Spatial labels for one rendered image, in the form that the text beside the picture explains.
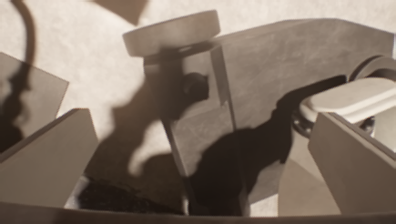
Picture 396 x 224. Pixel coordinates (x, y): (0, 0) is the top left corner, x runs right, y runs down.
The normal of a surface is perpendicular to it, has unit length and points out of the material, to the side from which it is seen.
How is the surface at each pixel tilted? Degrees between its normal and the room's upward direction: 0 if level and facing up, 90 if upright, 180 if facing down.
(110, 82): 0
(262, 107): 0
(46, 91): 0
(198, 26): 19
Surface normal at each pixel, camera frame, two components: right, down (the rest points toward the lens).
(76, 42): 0.23, 0.37
